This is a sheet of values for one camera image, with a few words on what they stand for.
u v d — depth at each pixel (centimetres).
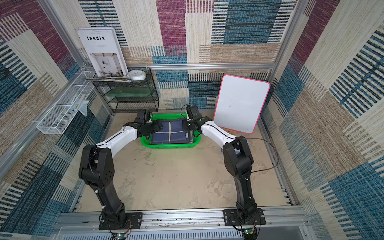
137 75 90
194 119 74
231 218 73
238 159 53
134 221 73
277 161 96
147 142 98
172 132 99
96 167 51
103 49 78
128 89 106
